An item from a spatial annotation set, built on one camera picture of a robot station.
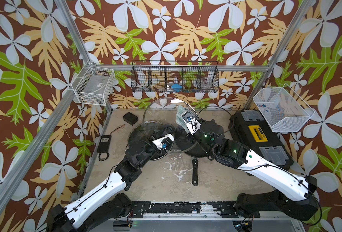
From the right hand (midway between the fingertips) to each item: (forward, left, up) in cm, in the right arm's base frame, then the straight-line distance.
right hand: (187, 119), depth 64 cm
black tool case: (+10, -42, -20) cm, 48 cm away
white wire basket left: (+31, +55, -3) cm, 64 cm away
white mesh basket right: (+15, -58, -10) cm, 61 cm away
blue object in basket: (+35, +4, -9) cm, 37 cm away
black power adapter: (+8, +55, -39) cm, 68 cm away
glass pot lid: (+4, +22, -12) cm, 26 cm away
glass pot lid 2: (+19, +12, -13) cm, 26 cm away
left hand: (-1, +10, -4) cm, 11 cm away
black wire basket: (+46, +4, -7) cm, 47 cm away
